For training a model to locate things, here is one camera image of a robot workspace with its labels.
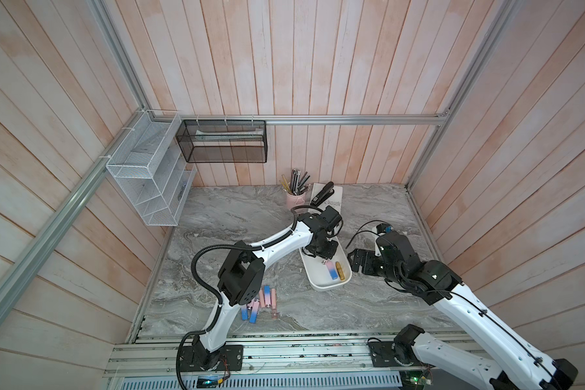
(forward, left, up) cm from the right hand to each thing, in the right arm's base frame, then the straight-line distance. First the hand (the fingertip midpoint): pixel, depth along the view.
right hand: (359, 255), depth 75 cm
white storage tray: (+3, +12, -17) cm, 21 cm away
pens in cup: (+40, +20, -9) cm, 45 cm away
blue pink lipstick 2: (-14, +34, -18) cm, 41 cm away
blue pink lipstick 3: (-7, +30, -17) cm, 35 cm away
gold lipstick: (+3, +3, -18) cm, 18 cm away
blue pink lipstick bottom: (-13, +38, -18) cm, 43 cm away
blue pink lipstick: (+4, +6, -18) cm, 19 cm away
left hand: (+5, +8, -11) cm, 15 cm away
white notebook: (+40, +2, -19) cm, 44 cm away
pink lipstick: (-8, +28, -18) cm, 34 cm away
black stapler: (+40, +7, -14) cm, 43 cm away
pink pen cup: (+32, +21, -10) cm, 40 cm away
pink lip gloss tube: (-8, +32, -17) cm, 37 cm away
